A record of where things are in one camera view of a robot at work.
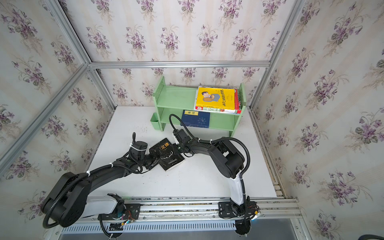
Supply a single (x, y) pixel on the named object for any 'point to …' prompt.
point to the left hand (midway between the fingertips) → (165, 157)
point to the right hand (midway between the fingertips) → (178, 149)
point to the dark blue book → (196, 118)
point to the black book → (169, 158)
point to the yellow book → (219, 98)
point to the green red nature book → (237, 110)
